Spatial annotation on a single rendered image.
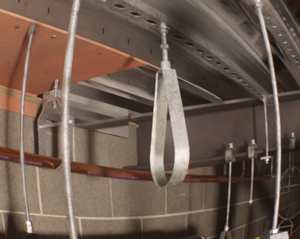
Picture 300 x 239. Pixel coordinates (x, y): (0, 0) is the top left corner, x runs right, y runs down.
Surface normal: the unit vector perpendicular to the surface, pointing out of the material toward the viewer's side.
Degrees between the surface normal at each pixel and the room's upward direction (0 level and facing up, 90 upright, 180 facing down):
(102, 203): 90
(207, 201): 90
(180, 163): 110
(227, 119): 90
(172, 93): 74
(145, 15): 180
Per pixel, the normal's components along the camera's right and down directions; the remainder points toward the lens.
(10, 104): 0.84, -0.12
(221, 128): -0.54, -0.15
